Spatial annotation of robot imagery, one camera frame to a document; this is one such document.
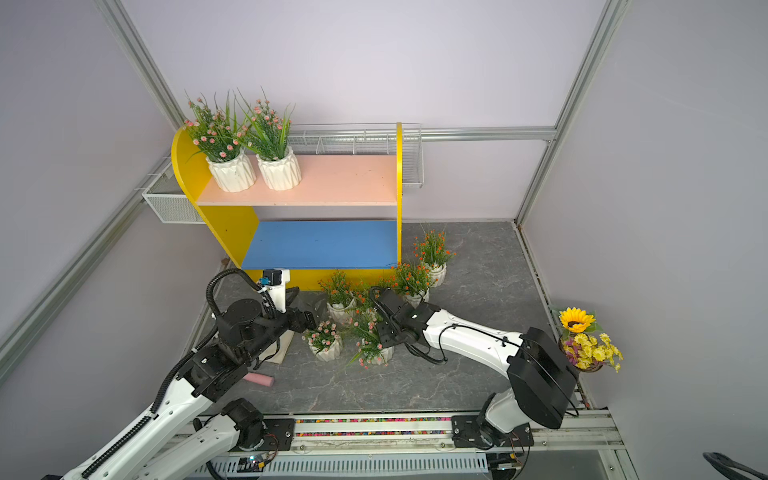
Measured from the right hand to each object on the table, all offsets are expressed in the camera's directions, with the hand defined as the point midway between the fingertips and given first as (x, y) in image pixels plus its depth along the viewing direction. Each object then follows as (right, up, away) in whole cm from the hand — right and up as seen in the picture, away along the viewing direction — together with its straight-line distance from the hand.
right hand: (386, 330), depth 84 cm
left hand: (-17, +12, -13) cm, 24 cm away
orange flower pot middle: (-6, +9, -2) cm, 11 cm away
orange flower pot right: (+8, +13, +3) cm, 16 cm away
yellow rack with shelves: (-16, +31, +19) cm, 39 cm away
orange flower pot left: (-14, +8, +7) cm, 17 cm away
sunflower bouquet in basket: (+43, +2, -20) cm, 48 cm away
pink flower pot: (-15, -1, -8) cm, 18 cm away
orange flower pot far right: (+14, +23, +10) cm, 29 cm away
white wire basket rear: (-8, +58, +11) cm, 60 cm away
